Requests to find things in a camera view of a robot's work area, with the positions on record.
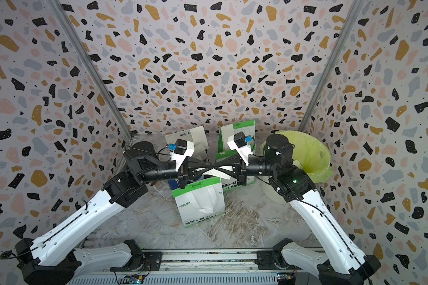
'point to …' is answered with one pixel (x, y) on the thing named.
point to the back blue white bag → (172, 138)
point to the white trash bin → (272, 194)
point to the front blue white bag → (173, 184)
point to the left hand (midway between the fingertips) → (212, 167)
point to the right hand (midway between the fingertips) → (216, 169)
